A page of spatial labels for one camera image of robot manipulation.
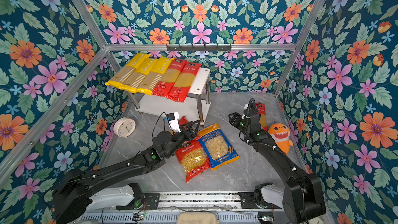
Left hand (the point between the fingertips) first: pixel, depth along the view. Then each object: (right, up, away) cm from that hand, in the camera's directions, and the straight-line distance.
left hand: (198, 119), depth 68 cm
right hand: (+17, +1, +14) cm, 22 cm away
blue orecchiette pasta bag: (+11, -20, +18) cm, 29 cm away
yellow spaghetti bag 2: (-33, +18, +7) cm, 38 cm away
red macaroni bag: (-4, -23, +14) cm, 27 cm away
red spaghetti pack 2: (-16, +18, +6) cm, 25 cm away
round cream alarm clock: (-47, -7, +23) cm, 53 cm away
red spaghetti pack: (-9, +15, +4) cm, 18 cm away
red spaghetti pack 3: (+42, +5, +43) cm, 61 cm away
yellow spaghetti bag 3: (-25, +17, +5) cm, 31 cm away
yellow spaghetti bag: (-40, +22, +10) cm, 47 cm away
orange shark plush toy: (+46, -10, +20) cm, 51 cm away
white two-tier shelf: (-7, +5, +31) cm, 32 cm away
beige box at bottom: (0, -43, -2) cm, 43 cm away
